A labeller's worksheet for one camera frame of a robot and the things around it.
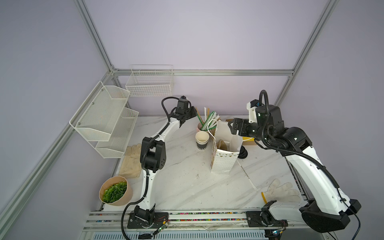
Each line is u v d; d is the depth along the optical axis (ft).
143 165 1.97
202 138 3.16
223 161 2.56
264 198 2.66
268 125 1.43
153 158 1.92
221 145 3.08
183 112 2.57
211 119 3.16
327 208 1.25
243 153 3.14
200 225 2.40
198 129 3.22
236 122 1.83
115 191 2.35
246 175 2.91
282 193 2.69
